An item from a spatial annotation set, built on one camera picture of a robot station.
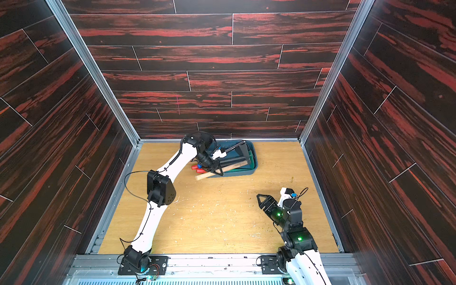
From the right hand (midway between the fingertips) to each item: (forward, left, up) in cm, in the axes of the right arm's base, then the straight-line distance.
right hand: (264, 197), depth 79 cm
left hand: (+14, +20, -3) cm, 25 cm away
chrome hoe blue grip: (+34, +10, -3) cm, 35 cm away
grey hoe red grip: (+19, +36, -4) cm, 40 cm away
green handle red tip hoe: (+24, +4, -10) cm, 27 cm away
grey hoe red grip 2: (+22, +19, -3) cm, 29 cm away
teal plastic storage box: (+20, +21, +5) cm, 30 cm away
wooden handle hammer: (+36, +12, -12) cm, 39 cm away
